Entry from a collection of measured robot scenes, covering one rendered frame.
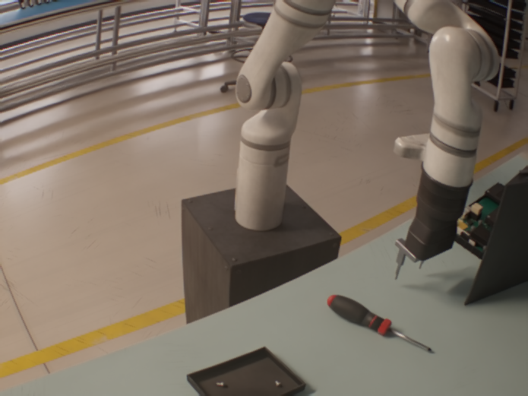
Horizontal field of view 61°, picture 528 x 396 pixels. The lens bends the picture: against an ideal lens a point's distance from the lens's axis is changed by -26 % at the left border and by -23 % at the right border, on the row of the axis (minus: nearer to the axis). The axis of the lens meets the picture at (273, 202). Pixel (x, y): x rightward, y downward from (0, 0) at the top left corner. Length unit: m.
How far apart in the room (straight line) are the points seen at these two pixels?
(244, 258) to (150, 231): 1.57
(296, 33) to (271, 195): 0.36
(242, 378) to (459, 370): 0.28
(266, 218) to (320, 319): 0.43
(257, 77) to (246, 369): 0.52
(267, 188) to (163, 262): 1.38
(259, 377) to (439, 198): 0.30
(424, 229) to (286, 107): 0.43
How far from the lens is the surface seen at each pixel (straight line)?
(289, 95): 1.00
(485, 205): 1.05
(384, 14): 7.40
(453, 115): 0.62
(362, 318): 0.70
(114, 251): 2.47
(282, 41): 0.90
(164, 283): 2.29
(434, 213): 0.68
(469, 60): 0.59
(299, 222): 1.16
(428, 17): 0.65
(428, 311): 0.76
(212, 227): 1.12
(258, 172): 1.05
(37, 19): 3.56
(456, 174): 0.65
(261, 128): 1.04
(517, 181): 0.71
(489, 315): 0.79
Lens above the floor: 1.48
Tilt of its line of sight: 32 degrees down
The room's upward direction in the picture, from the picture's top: 6 degrees clockwise
